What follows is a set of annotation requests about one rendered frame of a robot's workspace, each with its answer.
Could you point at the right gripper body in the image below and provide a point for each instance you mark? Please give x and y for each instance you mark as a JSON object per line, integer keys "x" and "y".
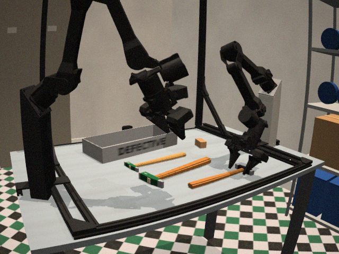
{"x": 159, "y": 104}

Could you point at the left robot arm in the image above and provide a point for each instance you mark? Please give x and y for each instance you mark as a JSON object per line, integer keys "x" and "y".
{"x": 254, "y": 108}

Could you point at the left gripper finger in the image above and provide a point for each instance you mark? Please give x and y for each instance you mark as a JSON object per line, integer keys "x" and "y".
{"x": 233, "y": 157}
{"x": 252, "y": 162}

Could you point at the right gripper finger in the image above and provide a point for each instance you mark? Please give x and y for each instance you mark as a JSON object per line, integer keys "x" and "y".
{"x": 160, "y": 122}
{"x": 179, "y": 132}

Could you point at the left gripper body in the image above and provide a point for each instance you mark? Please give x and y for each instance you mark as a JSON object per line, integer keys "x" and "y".
{"x": 259, "y": 154}

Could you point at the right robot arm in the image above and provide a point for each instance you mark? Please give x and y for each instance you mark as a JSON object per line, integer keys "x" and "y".
{"x": 68, "y": 75}

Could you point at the orange rectangular block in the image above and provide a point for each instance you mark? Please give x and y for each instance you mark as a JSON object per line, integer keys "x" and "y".
{"x": 199, "y": 142}

